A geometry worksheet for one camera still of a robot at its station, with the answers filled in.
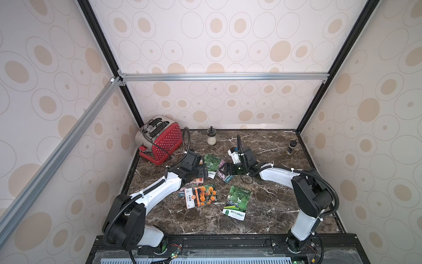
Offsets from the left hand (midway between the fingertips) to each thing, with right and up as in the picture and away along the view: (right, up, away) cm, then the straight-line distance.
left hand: (206, 168), depth 86 cm
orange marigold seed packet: (-3, -15, +1) cm, 15 cm away
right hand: (+13, 0, +6) cm, 14 cm away
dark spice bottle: (+52, +13, +14) cm, 56 cm away
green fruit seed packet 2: (+4, +1, +14) cm, 14 cm away
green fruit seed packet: (+16, -17, 0) cm, 24 cm away
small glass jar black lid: (+3, +17, +20) cm, 27 cm away
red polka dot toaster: (-26, +17, +6) cm, 31 cm away
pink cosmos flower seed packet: (+10, -1, -3) cm, 10 cm away
